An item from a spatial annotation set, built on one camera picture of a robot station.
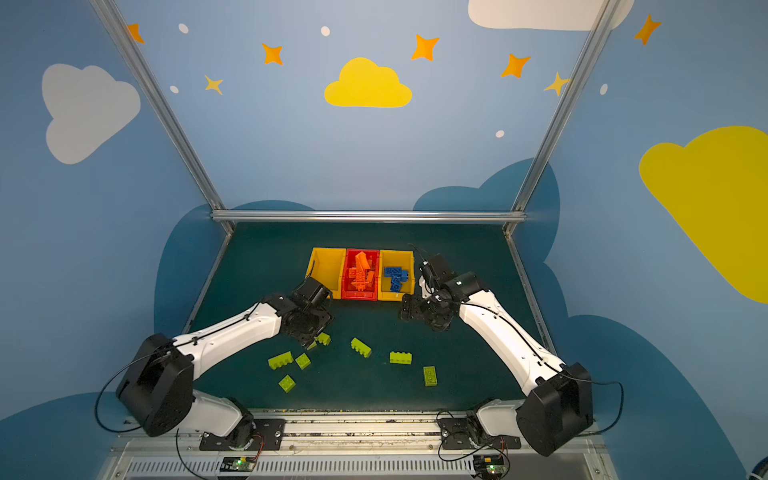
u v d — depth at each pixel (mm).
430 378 828
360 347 876
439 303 570
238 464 705
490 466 715
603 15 701
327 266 1073
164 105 849
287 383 818
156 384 421
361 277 1011
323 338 880
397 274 1044
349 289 1019
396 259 1040
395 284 1030
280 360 840
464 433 746
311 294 687
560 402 396
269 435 750
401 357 860
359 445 733
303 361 860
